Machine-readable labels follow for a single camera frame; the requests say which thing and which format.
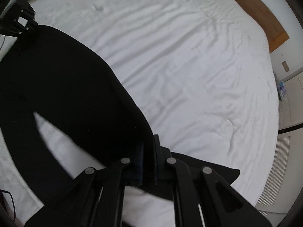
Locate black pants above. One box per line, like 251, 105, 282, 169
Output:
0, 24, 241, 222

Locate white radiator cover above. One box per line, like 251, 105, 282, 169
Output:
256, 134, 292, 206

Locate blue item on shelf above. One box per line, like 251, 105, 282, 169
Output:
277, 81, 287, 100

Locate white bed sheet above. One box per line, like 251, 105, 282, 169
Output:
1, 0, 278, 226

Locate wooden headboard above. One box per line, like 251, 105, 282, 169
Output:
235, 0, 289, 53

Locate black cable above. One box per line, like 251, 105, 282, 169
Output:
0, 188, 16, 220

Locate brown wall switch plate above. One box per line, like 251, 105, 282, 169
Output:
281, 61, 290, 72

